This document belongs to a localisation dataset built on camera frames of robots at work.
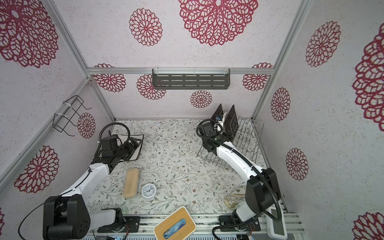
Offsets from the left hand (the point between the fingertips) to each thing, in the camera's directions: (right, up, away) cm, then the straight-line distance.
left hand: (139, 147), depth 87 cm
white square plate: (-3, +6, -14) cm, 15 cm away
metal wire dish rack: (+70, +3, +20) cm, 73 cm away
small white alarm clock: (+7, -24, -5) cm, 26 cm away
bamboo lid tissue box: (+24, -36, -16) cm, 46 cm away
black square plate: (+49, +22, +13) cm, 55 cm away
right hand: (+48, +10, -4) cm, 49 cm away
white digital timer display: (+69, -37, -18) cm, 81 cm away
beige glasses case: (-3, -22, -5) cm, 23 cm away
